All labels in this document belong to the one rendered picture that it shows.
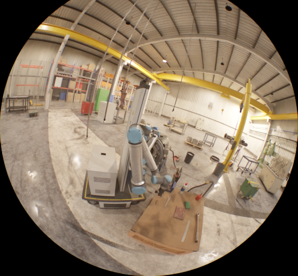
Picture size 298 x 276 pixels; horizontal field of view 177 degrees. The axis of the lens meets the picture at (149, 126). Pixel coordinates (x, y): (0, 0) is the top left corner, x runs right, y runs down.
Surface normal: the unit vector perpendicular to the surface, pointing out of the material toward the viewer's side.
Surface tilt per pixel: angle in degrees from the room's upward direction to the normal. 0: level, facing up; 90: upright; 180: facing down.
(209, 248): 0
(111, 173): 90
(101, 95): 90
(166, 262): 0
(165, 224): 0
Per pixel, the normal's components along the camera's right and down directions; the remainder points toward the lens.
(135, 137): 0.10, 0.12
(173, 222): 0.27, -0.94
